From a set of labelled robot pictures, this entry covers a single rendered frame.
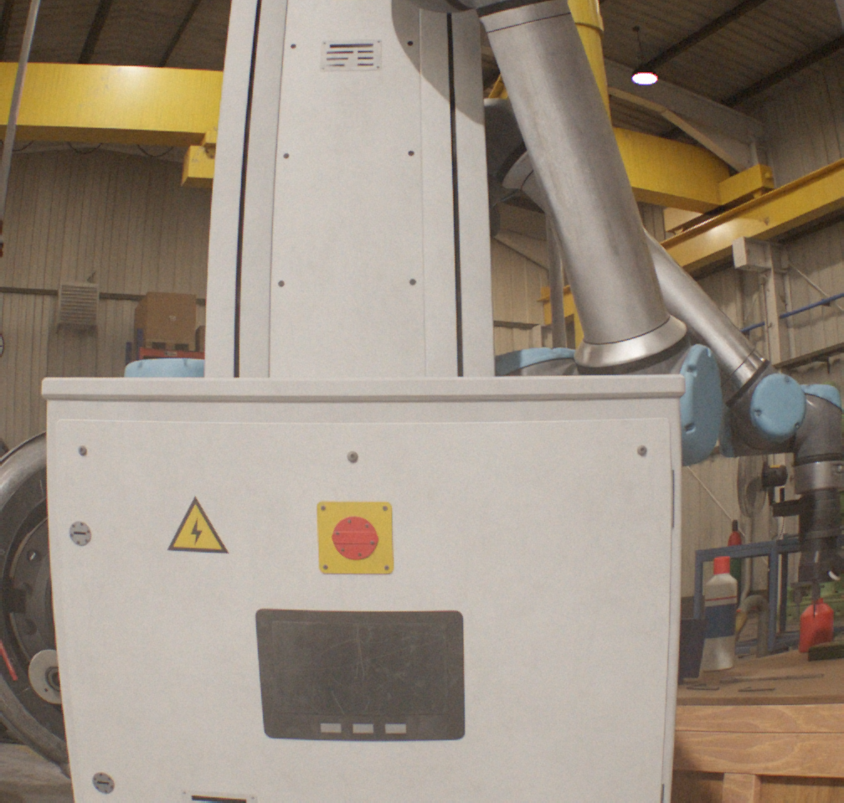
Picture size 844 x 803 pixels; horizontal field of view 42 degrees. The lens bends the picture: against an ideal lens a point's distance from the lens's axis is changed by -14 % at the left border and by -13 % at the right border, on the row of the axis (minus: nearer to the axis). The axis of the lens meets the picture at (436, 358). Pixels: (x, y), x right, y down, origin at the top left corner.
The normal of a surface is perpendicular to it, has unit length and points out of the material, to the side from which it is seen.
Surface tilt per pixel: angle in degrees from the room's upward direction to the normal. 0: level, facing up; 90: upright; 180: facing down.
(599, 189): 112
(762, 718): 90
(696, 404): 94
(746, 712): 90
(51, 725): 90
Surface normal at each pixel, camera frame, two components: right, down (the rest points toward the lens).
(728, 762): -0.86, -0.08
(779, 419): 0.04, -0.13
